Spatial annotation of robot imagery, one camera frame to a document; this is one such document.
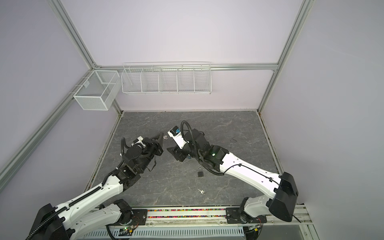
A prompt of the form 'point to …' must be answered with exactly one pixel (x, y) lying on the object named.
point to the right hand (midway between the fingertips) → (172, 146)
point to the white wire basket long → (167, 78)
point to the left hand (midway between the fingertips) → (165, 133)
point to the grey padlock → (200, 173)
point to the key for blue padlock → (165, 137)
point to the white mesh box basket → (99, 90)
